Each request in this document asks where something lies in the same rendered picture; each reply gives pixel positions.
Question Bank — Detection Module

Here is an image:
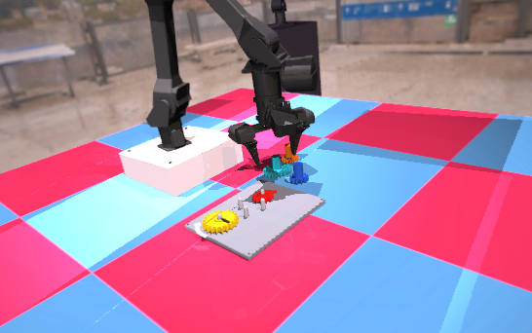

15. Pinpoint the white curved arrow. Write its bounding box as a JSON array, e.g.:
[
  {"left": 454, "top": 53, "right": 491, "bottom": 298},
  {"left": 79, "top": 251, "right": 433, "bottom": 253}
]
[{"left": 195, "top": 223, "right": 207, "bottom": 237}]

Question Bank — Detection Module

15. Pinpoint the teal gear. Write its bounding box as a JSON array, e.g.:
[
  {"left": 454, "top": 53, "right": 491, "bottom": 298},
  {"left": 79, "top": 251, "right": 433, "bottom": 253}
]
[{"left": 263, "top": 154, "right": 292, "bottom": 178}]

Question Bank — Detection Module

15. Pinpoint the red gear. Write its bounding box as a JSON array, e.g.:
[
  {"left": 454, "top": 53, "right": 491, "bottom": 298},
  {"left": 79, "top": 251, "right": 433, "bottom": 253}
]
[{"left": 253, "top": 190, "right": 274, "bottom": 203}]

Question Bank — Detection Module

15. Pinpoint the blue gear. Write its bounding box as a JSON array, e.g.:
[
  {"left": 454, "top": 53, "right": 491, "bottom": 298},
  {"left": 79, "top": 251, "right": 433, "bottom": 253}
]
[{"left": 289, "top": 162, "right": 309, "bottom": 185}]

